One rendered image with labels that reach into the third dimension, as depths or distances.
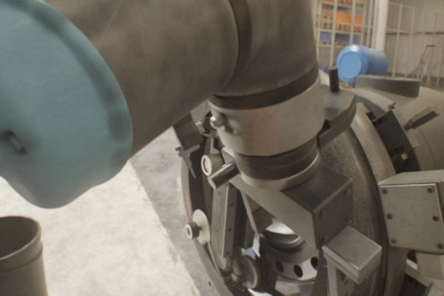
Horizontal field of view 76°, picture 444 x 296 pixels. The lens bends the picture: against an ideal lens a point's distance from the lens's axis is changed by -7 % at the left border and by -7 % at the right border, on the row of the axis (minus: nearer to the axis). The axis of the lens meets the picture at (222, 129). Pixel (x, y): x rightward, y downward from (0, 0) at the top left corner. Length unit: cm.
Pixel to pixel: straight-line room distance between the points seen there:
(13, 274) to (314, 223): 108
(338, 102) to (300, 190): 9
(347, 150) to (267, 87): 35
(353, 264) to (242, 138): 14
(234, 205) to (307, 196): 56
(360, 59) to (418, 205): 92
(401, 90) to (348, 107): 79
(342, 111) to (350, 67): 109
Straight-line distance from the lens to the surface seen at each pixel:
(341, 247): 28
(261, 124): 21
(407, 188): 50
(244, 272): 94
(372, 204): 54
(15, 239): 146
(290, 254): 87
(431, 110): 57
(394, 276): 61
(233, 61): 15
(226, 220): 81
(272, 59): 19
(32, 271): 127
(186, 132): 62
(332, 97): 30
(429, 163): 91
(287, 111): 21
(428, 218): 50
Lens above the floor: 98
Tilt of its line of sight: 14 degrees down
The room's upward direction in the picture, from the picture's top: 1 degrees clockwise
